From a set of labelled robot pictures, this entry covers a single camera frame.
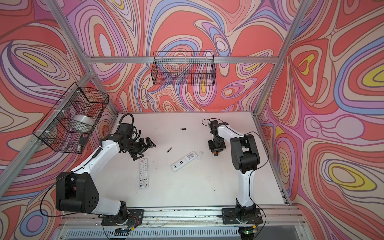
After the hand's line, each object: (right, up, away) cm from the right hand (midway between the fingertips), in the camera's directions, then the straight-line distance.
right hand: (216, 153), depth 97 cm
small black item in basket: (-71, +11, -23) cm, 75 cm away
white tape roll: (-69, +21, -24) cm, 76 cm away
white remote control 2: (-45, -10, -11) cm, 47 cm away
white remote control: (-24, -6, -6) cm, 26 cm away
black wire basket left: (-76, +19, -25) cm, 83 cm away
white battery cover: (-11, 0, -1) cm, 11 cm away
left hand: (-39, +5, -12) cm, 42 cm away
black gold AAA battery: (-32, +2, +1) cm, 32 cm away
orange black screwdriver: (-1, 0, -4) cm, 4 cm away
